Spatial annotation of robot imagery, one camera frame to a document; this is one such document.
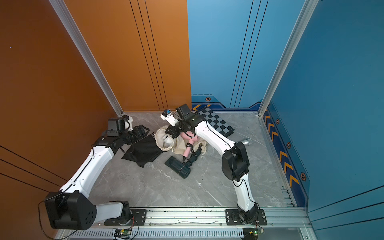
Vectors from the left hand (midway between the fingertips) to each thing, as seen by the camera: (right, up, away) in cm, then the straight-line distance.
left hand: (146, 129), depth 83 cm
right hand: (+12, 0, +1) cm, 12 cm away
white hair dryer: (+11, -7, +7) cm, 15 cm away
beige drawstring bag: (+6, -3, +6) cm, 9 cm away
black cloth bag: (-6, -14, +14) cm, 21 cm away
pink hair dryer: (+24, -11, +13) cm, 29 cm away
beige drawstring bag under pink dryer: (+18, -10, +11) cm, 24 cm away
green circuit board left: (-8, -50, -11) cm, 52 cm away
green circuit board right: (+57, -48, -13) cm, 75 cm away
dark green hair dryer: (+20, -22, +1) cm, 30 cm away
